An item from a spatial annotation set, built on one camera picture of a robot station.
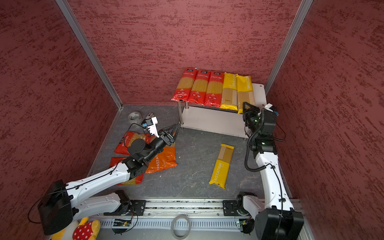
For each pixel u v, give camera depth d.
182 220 0.71
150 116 1.10
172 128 0.63
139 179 0.80
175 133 0.63
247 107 0.68
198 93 0.76
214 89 0.78
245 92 0.77
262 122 0.50
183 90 0.77
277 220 0.37
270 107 0.65
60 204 0.39
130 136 0.97
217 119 1.04
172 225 0.71
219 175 0.83
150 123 0.61
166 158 0.88
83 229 0.63
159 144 0.61
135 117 1.13
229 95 0.76
